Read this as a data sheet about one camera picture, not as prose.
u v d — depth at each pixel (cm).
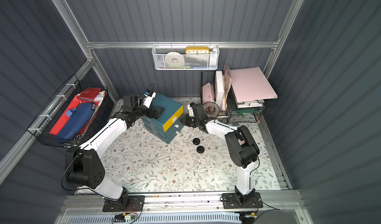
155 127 86
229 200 72
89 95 80
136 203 74
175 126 91
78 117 71
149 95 74
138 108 72
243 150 52
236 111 99
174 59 83
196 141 97
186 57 88
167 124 81
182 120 90
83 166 44
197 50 87
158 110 77
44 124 62
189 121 84
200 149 92
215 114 99
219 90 90
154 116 79
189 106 89
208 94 105
